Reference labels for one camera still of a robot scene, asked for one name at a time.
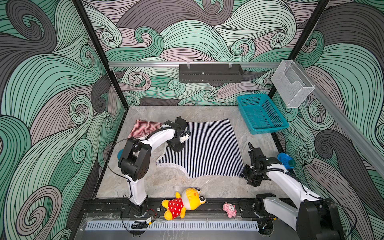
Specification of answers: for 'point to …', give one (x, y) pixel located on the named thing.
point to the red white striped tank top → (142, 128)
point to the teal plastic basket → (259, 114)
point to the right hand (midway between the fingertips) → (242, 178)
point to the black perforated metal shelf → (214, 74)
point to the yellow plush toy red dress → (191, 200)
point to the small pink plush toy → (230, 209)
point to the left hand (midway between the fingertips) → (177, 148)
